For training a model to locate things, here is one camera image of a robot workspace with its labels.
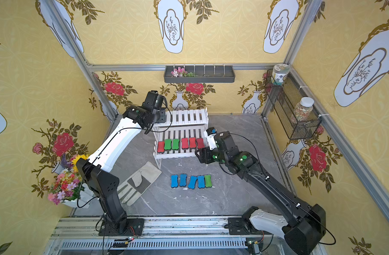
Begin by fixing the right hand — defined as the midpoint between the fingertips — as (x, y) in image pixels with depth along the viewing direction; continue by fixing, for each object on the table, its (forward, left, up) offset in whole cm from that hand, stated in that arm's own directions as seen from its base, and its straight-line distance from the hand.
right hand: (204, 148), depth 76 cm
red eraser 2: (+8, +2, -9) cm, 12 cm away
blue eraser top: (-8, +17, -23) cm, 29 cm away
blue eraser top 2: (-8, +11, -22) cm, 25 cm away
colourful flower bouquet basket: (-20, +58, -4) cm, 62 cm away
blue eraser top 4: (-9, +1, -20) cm, 22 cm away
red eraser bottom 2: (+8, +7, -8) cm, 13 cm away
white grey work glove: (-15, +38, -22) cm, 47 cm away
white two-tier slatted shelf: (+11, +12, +4) cm, 17 cm away
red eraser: (+5, +23, -8) cm, 25 cm away
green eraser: (-8, -2, -21) cm, 23 cm away
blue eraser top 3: (-10, +6, -21) cm, 24 cm away
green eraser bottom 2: (+8, +16, -9) cm, 20 cm away
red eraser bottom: (+8, +11, -10) cm, 17 cm away
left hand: (+15, +27, +7) cm, 32 cm away
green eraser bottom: (+7, +20, -9) cm, 23 cm away
